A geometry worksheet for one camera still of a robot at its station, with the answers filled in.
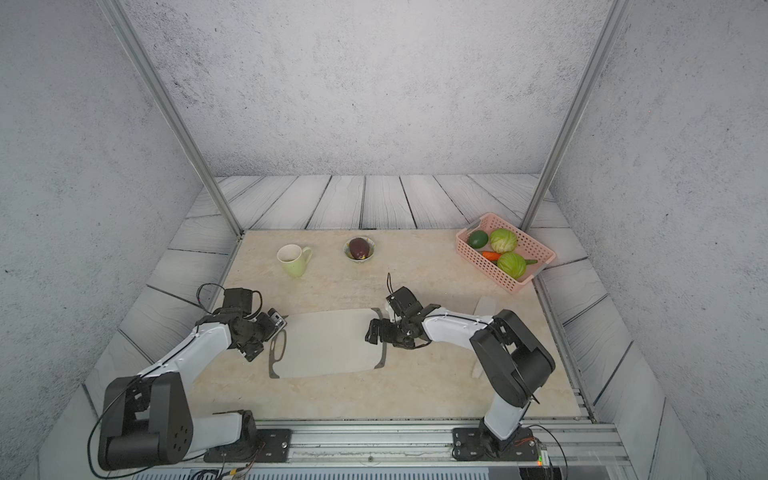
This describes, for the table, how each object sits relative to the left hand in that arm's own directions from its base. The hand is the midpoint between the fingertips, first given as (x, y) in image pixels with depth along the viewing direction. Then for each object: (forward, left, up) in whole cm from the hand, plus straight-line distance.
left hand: (281, 330), depth 89 cm
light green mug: (+23, -1, +6) cm, 23 cm away
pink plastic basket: (+28, -85, 0) cm, 90 cm away
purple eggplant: (+30, -22, +2) cm, 37 cm away
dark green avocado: (+36, -66, 0) cm, 75 cm away
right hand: (-4, -29, -1) cm, 29 cm away
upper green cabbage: (+31, -73, +4) cm, 80 cm away
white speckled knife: (+9, -64, -4) cm, 64 cm away
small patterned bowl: (+30, -17, -1) cm, 35 cm away
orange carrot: (+26, -68, +2) cm, 73 cm away
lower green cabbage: (+19, -72, +5) cm, 75 cm away
